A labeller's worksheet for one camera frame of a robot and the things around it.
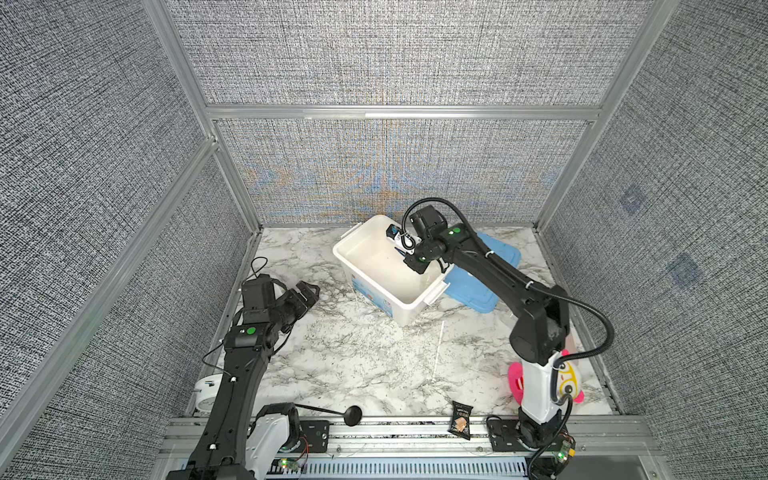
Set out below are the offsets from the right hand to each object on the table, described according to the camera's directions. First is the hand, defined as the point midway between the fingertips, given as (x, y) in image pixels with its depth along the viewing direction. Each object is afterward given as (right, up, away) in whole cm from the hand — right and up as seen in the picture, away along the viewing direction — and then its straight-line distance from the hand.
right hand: (411, 253), depth 89 cm
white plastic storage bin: (-11, -5, +14) cm, 18 cm away
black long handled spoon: (-16, -41, -13) cm, 46 cm away
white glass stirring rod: (+8, -28, -2) cm, 29 cm away
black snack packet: (+11, -42, -15) cm, 46 cm away
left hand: (-27, -12, -10) cm, 31 cm away
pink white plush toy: (+38, -32, -14) cm, 52 cm away
